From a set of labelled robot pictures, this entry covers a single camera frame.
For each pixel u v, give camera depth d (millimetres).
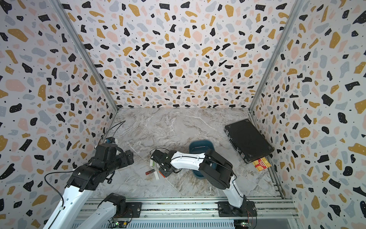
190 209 761
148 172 870
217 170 493
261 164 898
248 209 686
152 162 900
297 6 705
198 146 966
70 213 408
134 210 735
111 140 625
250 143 945
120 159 629
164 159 682
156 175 856
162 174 781
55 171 442
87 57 880
